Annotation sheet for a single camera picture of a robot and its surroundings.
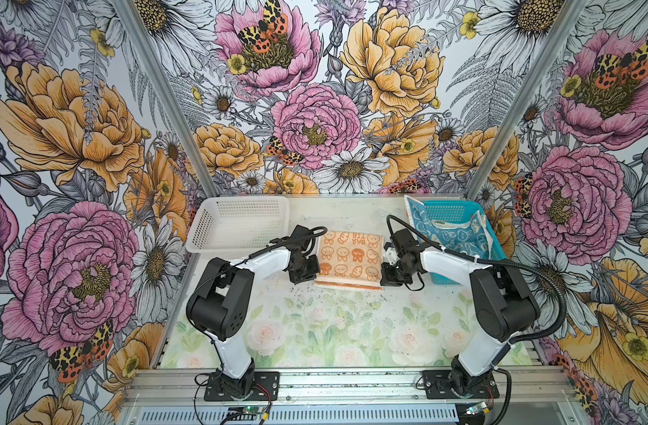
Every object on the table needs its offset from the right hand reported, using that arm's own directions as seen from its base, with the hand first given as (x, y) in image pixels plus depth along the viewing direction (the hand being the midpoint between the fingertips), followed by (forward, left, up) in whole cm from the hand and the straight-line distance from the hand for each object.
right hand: (384, 288), depth 91 cm
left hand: (+3, +24, +1) cm, 24 cm away
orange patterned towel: (+12, +11, -1) cm, 16 cm away
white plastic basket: (+31, +56, -1) cm, 64 cm away
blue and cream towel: (+21, -37, 0) cm, 42 cm away
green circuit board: (-32, +41, -2) cm, 52 cm away
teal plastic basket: (+31, -35, +4) cm, 47 cm away
